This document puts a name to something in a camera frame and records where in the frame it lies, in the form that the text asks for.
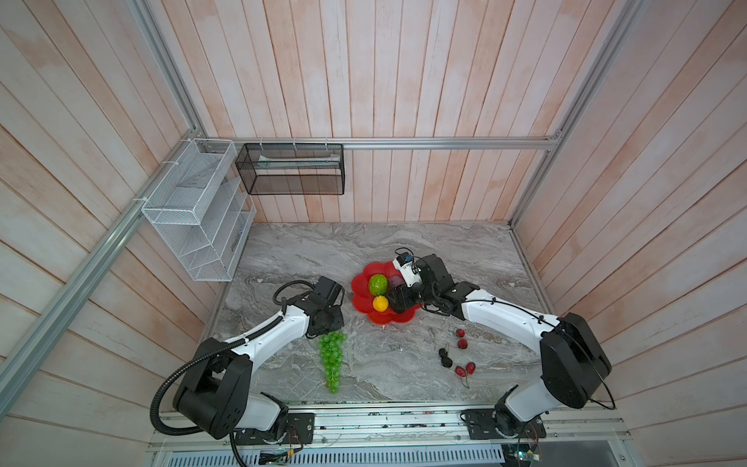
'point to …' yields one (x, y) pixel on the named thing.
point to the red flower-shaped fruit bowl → (363, 298)
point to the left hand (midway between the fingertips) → (335, 327)
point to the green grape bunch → (330, 347)
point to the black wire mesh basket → (293, 168)
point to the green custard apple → (378, 284)
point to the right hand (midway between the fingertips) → (392, 289)
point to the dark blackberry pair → (446, 361)
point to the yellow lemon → (380, 304)
